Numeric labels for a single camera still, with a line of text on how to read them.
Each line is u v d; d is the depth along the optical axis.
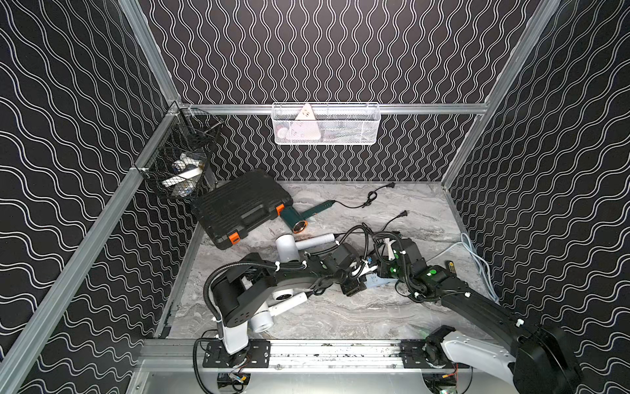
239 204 1.06
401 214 1.09
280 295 0.81
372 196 1.16
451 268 0.90
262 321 0.76
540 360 0.40
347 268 0.72
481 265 0.96
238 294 0.47
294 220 0.98
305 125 0.89
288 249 0.92
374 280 0.87
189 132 0.98
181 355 0.76
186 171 0.76
